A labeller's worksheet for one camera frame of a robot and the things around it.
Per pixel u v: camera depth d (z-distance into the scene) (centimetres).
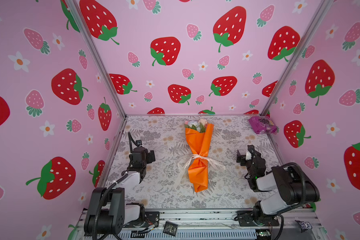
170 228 70
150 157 82
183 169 90
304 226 70
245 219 73
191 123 107
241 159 84
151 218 74
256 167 69
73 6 68
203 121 108
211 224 73
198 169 87
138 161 69
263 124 108
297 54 85
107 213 42
